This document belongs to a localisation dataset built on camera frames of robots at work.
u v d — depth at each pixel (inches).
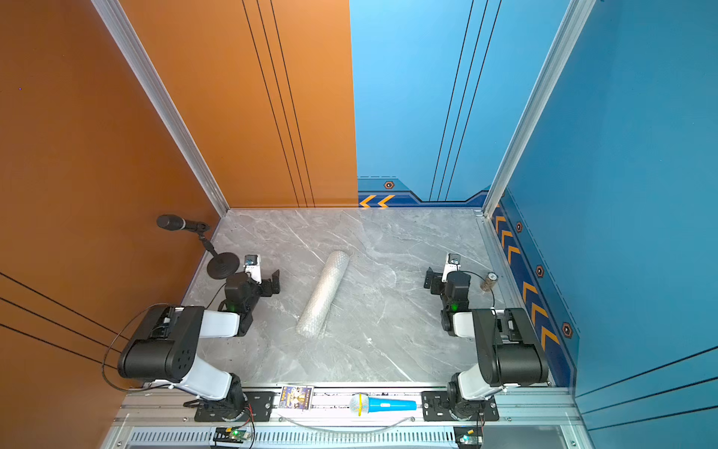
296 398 29.1
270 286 33.1
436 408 28.5
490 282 36.2
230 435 27.8
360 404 27.8
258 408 29.0
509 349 17.8
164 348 18.0
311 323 32.6
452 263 31.9
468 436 28.0
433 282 34.1
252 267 32.0
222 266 39.3
